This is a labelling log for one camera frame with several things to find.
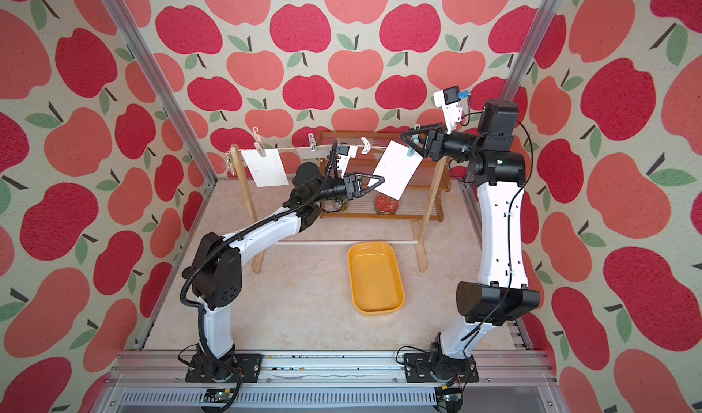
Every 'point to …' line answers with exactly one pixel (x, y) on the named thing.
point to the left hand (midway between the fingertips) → (385, 190)
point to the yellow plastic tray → (375, 279)
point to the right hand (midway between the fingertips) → (408, 141)
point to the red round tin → (385, 205)
